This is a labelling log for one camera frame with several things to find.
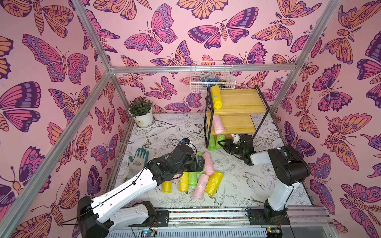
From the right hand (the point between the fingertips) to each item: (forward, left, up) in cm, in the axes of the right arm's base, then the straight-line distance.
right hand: (220, 142), depth 95 cm
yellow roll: (-25, +5, -4) cm, 26 cm away
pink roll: (+2, +3, +14) cm, 14 cm away
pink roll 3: (-27, +12, -3) cm, 30 cm away
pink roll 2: (-13, +7, -4) cm, 16 cm away
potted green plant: (+18, +52, +11) cm, 56 cm away
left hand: (-20, +13, +13) cm, 27 cm away
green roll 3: (-23, +17, -4) cm, 28 cm away
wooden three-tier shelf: (0, -8, +26) cm, 28 cm away
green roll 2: (+2, 0, +1) cm, 2 cm away
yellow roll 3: (-27, +31, -4) cm, 42 cm away
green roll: (-1, +5, -1) cm, 5 cm away
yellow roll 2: (-24, +22, -5) cm, 33 cm away
